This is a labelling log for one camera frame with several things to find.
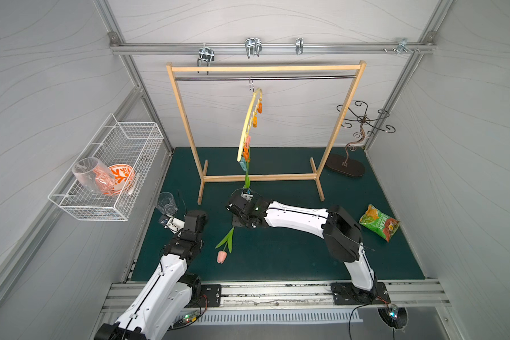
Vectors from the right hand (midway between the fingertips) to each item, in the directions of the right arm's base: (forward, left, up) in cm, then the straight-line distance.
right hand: (235, 217), depth 86 cm
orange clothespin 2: (+32, -7, +24) cm, 40 cm away
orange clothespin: (+12, -5, +26) cm, 29 cm away
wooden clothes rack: (+26, -38, -5) cm, 46 cm away
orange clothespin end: (+43, -8, +23) cm, 50 cm away
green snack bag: (+1, -63, -4) cm, 63 cm away
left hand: (-3, +17, +2) cm, 17 cm away
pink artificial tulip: (-14, +4, -4) cm, 15 cm away
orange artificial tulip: (+12, -5, +11) cm, 17 cm away
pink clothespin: (+19, -5, +25) cm, 32 cm away
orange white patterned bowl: (-1, +35, +27) cm, 44 cm away
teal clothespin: (+7, -5, +26) cm, 27 cm away
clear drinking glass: (+7, +32, -2) cm, 33 cm away
